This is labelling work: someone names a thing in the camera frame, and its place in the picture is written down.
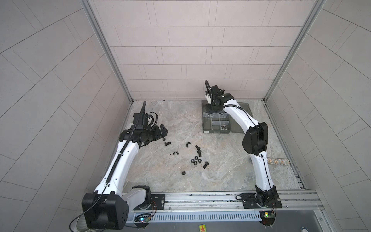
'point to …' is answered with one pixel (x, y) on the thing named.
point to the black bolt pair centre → (198, 151)
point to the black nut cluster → (195, 162)
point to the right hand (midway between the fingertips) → (208, 109)
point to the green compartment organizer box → (221, 122)
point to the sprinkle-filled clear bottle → (278, 161)
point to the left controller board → (142, 220)
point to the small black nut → (183, 173)
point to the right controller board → (267, 217)
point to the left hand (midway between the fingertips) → (164, 131)
